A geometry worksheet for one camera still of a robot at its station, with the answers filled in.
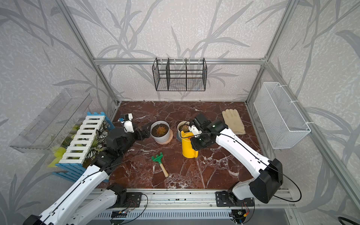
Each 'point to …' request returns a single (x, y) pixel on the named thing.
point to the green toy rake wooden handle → (159, 158)
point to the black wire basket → (180, 74)
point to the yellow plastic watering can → (187, 151)
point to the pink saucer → (170, 138)
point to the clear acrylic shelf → (52, 131)
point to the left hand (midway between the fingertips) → (144, 123)
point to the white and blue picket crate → (89, 140)
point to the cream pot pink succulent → (183, 126)
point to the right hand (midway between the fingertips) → (193, 145)
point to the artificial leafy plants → (99, 143)
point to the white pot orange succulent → (160, 131)
